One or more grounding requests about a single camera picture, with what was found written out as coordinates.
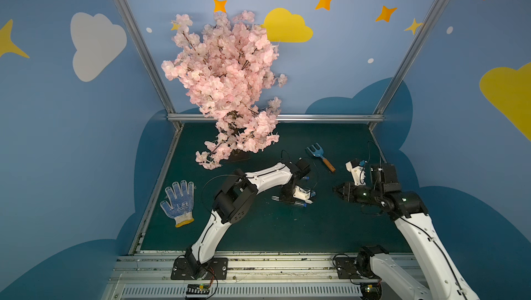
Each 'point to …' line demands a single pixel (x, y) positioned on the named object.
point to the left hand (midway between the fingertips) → (290, 194)
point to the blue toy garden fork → (319, 152)
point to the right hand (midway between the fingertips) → (339, 187)
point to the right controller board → (371, 291)
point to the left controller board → (198, 289)
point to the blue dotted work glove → (181, 206)
